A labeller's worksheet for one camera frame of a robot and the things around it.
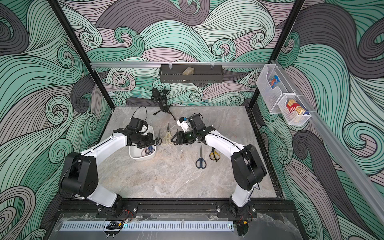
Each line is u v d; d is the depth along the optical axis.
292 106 0.66
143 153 0.94
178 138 0.76
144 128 0.76
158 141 0.88
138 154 0.95
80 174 0.87
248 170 0.46
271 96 0.83
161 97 1.01
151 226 0.70
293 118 0.63
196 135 0.67
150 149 0.95
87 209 0.75
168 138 1.01
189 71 0.90
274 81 0.84
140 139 0.75
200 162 0.90
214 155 0.92
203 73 0.95
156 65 0.95
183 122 0.79
